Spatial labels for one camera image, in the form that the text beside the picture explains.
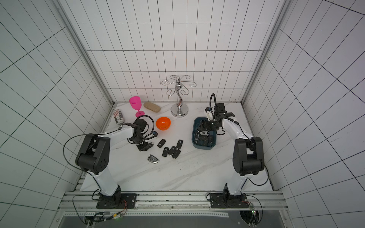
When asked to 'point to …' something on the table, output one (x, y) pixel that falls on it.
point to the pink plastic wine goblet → (136, 102)
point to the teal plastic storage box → (203, 139)
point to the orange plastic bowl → (163, 123)
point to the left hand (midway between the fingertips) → (142, 149)
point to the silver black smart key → (153, 159)
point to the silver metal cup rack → (179, 84)
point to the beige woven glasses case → (152, 107)
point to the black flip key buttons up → (176, 153)
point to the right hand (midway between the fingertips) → (205, 124)
